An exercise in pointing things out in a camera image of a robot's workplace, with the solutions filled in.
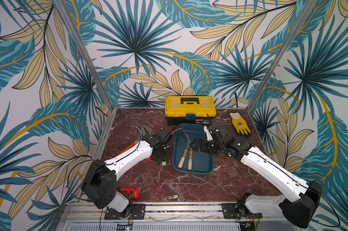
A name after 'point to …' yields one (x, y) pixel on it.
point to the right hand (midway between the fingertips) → (196, 146)
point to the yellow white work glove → (239, 123)
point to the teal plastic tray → (186, 160)
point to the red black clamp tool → (136, 191)
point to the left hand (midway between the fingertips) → (166, 160)
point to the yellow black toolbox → (189, 109)
